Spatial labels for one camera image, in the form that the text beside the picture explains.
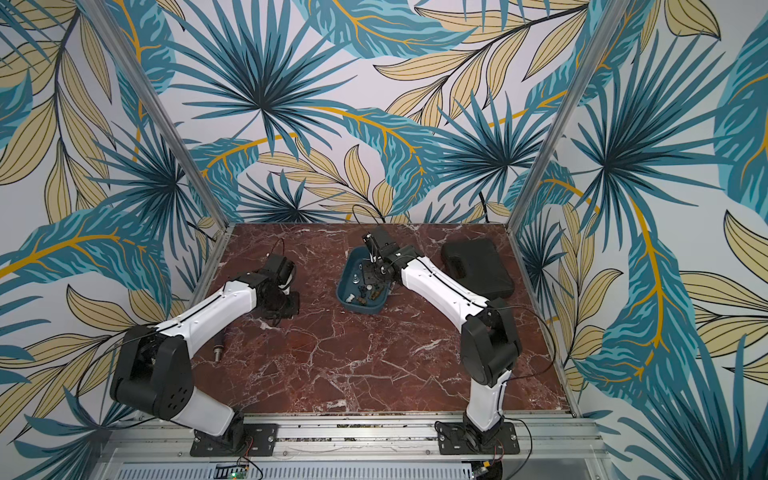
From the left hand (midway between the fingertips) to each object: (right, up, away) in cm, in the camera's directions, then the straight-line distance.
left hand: (291, 314), depth 87 cm
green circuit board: (-10, -35, -15) cm, 39 cm away
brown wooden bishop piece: (+24, +4, +11) cm, 27 cm away
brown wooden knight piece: (+19, +3, +11) cm, 22 cm away
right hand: (+24, +13, +1) cm, 27 cm away
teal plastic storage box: (+17, +5, +11) cm, 21 cm away
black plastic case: (+60, +14, +16) cm, 63 cm away
